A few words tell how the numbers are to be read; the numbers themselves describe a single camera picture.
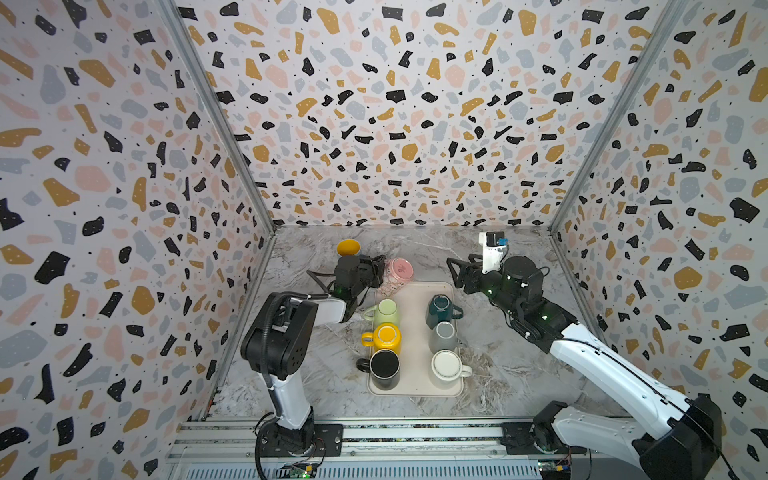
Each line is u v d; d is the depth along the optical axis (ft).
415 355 2.91
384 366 2.56
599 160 3.28
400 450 2.40
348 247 3.40
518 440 2.41
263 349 1.46
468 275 2.10
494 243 2.02
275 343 1.61
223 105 2.83
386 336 2.68
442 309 2.85
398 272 2.91
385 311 2.82
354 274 2.49
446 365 2.60
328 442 2.40
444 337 2.68
